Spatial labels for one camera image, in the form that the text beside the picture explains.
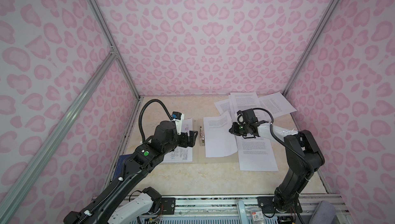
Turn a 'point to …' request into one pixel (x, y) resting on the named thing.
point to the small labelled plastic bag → (257, 216)
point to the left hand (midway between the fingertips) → (190, 128)
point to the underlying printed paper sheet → (222, 106)
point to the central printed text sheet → (241, 101)
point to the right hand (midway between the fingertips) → (229, 128)
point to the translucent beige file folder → (198, 148)
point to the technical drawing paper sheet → (182, 154)
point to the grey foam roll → (325, 213)
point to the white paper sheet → (255, 154)
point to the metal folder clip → (201, 137)
